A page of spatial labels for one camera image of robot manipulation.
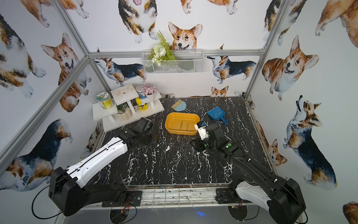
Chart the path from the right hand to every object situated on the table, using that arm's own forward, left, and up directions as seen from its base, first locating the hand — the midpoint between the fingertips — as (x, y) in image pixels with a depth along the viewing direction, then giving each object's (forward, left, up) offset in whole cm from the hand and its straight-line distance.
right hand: (195, 137), depth 78 cm
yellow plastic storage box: (+22, +9, -18) cm, 30 cm away
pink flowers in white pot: (+31, +30, +8) cm, 44 cm away
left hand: (+3, +23, -2) cm, 23 cm away
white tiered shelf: (+30, +46, +5) cm, 55 cm away
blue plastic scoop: (+32, -19, -19) cm, 42 cm away
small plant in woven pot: (+25, +51, -9) cm, 58 cm away
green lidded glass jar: (+24, +58, +6) cm, 63 cm away
